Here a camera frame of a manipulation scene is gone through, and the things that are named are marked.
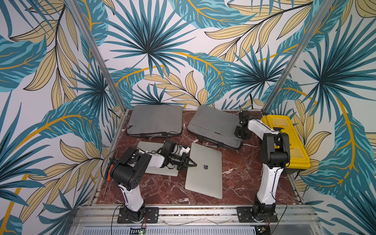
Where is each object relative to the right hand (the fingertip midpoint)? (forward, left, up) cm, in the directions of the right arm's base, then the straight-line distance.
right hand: (240, 135), depth 102 cm
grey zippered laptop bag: (+15, +65, 0) cm, 66 cm away
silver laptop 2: (-29, +27, +1) cm, 40 cm away
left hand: (-24, +34, +5) cm, 42 cm away
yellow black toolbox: (-25, -22, +12) cm, 35 cm away
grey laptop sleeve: (+9, +17, +1) cm, 19 cm away
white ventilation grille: (-52, +45, -3) cm, 69 cm away
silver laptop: (-28, +52, +23) cm, 63 cm away
